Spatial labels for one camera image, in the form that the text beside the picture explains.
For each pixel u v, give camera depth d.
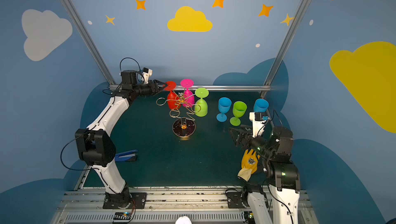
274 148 0.46
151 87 0.75
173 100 0.80
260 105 0.96
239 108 0.98
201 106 0.90
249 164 0.84
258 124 0.54
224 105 0.95
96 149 0.49
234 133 0.59
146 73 0.78
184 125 1.00
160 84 0.79
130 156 0.88
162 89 0.82
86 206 0.72
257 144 0.52
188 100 0.80
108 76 1.10
